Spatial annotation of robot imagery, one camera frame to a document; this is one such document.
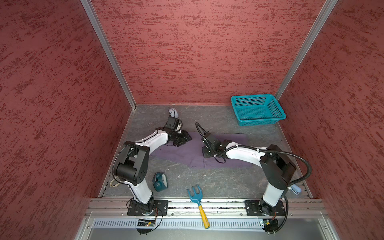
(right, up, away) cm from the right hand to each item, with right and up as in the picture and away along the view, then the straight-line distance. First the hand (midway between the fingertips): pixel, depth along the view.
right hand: (204, 154), depth 90 cm
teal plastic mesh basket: (+44, +30, +28) cm, 60 cm away
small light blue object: (+49, -16, -12) cm, 52 cm away
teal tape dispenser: (-24, -10, -15) cm, 30 cm away
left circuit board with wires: (-31, -30, -18) cm, 46 cm away
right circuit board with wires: (+31, -30, -19) cm, 47 cm away
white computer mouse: (-22, +26, +14) cm, 37 cm away
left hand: (-10, +7, +1) cm, 12 cm away
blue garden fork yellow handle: (-5, -19, -15) cm, 24 cm away
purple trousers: (-8, +1, 0) cm, 8 cm away
